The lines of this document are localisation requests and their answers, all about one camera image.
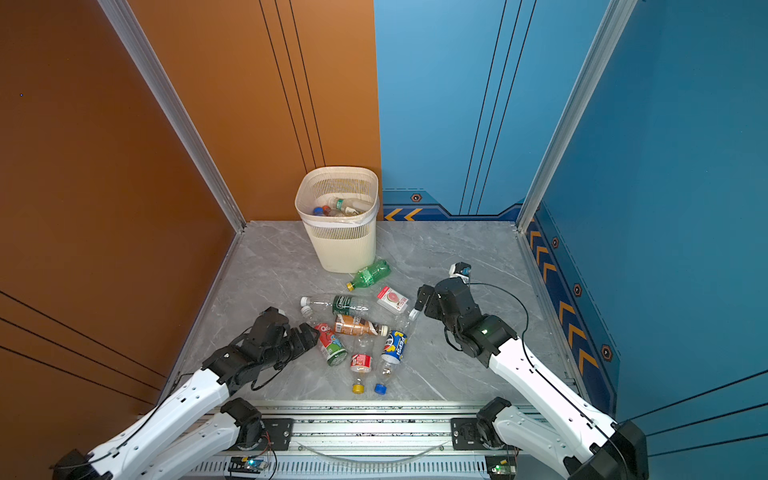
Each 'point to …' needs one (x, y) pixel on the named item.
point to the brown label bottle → (352, 325)
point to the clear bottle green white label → (341, 205)
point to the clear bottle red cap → (330, 212)
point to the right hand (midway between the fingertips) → (429, 295)
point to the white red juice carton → (392, 300)
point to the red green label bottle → (331, 346)
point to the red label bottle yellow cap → (361, 361)
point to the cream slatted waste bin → (346, 244)
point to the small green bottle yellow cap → (370, 275)
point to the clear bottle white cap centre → (403, 320)
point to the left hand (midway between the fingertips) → (314, 337)
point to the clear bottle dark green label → (344, 304)
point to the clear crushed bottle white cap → (309, 314)
